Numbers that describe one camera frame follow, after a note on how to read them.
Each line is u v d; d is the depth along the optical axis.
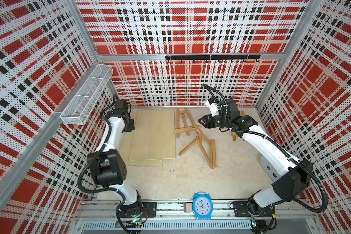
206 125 0.70
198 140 0.77
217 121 0.65
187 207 0.73
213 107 0.69
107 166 0.46
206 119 0.69
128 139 1.01
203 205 0.73
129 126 0.77
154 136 1.05
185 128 1.05
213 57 0.90
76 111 0.69
